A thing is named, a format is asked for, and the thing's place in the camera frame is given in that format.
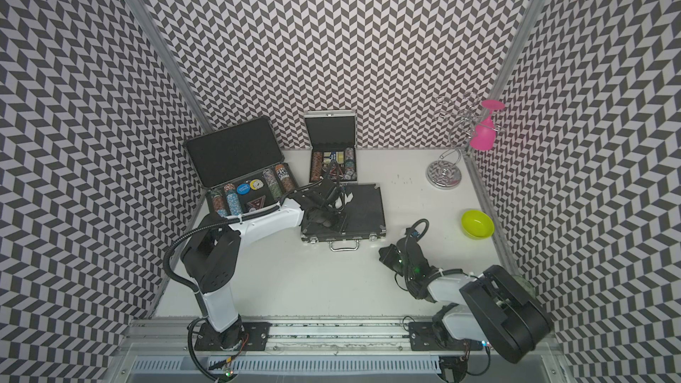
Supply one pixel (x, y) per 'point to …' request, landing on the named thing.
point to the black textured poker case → (363, 218)
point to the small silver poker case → (332, 135)
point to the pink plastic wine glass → (485, 134)
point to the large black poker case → (241, 168)
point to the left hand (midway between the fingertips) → (345, 228)
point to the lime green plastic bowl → (476, 224)
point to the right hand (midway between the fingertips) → (377, 254)
